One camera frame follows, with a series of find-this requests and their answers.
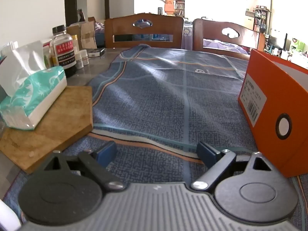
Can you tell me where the wooden cutting board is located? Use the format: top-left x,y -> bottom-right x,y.
0,85 -> 94,175

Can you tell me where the stack of orange boxes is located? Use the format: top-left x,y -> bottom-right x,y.
165,0 -> 176,15

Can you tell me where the clear bottle black cap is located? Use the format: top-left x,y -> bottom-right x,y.
49,25 -> 77,77

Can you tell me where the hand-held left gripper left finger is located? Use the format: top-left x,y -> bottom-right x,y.
44,141 -> 126,191

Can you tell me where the small wooden bookshelf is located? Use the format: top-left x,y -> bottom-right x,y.
175,0 -> 186,17

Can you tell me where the brown wooden chair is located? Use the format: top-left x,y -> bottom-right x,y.
192,18 -> 265,60
104,13 -> 184,50

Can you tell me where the tall cluttered shelf rack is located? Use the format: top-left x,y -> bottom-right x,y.
253,7 -> 271,33

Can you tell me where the standing air conditioner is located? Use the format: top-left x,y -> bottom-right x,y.
245,10 -> 255,30

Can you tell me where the teal tissue pack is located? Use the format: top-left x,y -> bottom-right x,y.
0,41 -> 68,131

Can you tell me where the brown cardboard box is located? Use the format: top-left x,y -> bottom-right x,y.
66,20 -> 98,50

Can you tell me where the small white jar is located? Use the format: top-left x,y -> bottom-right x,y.
78,49 -> 89,66
75,52 -> 84,68

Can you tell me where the black monitor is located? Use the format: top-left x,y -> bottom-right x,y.
268,29 -> 288,51

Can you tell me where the orange cardboard box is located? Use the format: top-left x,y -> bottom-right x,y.
238,49 -> 308,178

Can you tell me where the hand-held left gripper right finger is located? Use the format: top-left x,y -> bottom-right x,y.
191,141 -> 273,190

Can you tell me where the blue patterned tablecloth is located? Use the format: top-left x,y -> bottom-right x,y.
2,44 -> 308,229

